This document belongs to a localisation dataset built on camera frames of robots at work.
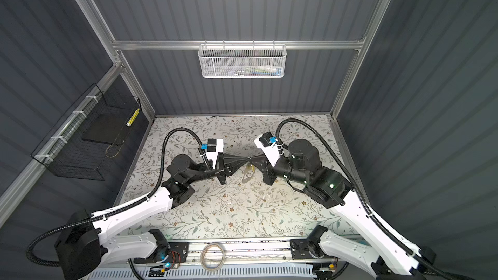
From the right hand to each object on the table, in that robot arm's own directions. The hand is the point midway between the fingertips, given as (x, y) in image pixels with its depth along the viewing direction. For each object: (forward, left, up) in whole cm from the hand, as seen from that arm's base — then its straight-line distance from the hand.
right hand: (254, 159), depth 60 cm
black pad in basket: (+17, +58, -5) cm, 61 cm away
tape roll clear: (-22, +20, -33) cm, 44 cm away
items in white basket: (+50, -1, 0) cm, 50 cm away
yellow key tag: (-1, 0, -3) cm, 3 cm away
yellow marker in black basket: (+24, +52, -6) cm, 58 cm away
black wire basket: (+3, +65, -3) cm, 65 cm away
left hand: (-2, +2, 0) cm, 3 cm away
